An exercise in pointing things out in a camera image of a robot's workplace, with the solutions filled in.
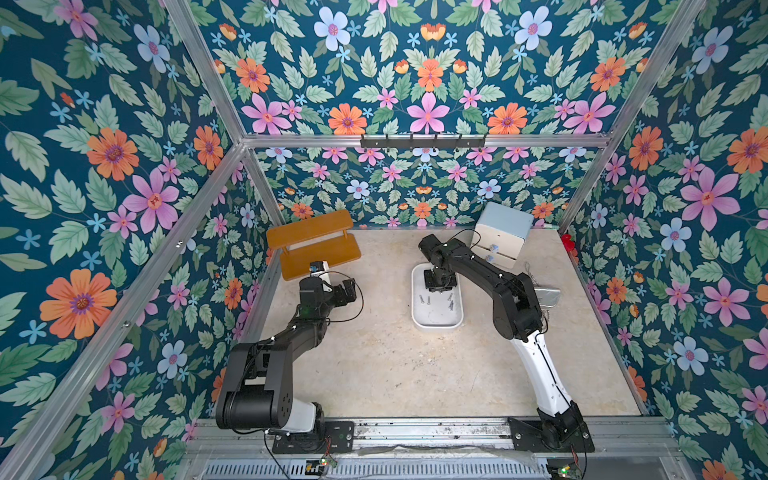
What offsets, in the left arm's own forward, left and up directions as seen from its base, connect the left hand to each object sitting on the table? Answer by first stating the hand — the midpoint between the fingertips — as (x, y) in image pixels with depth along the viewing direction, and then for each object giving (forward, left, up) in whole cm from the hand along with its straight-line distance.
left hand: (343, 279), depth 92 cm
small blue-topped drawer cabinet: (+12, -53, +4) cm, 54 cm away
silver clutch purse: (-9, -64, -5) cm, 65 cm away
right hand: (+1, -30, -10) cm, 32 cm away
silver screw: (-3, -25, -10) cm, 27 cm away
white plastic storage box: (-8, -29, -11) cm, 32 cm away
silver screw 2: (-4, -27, -10) cm, 29 cm away
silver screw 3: (-7, -34, -11) cm, 37 cm away
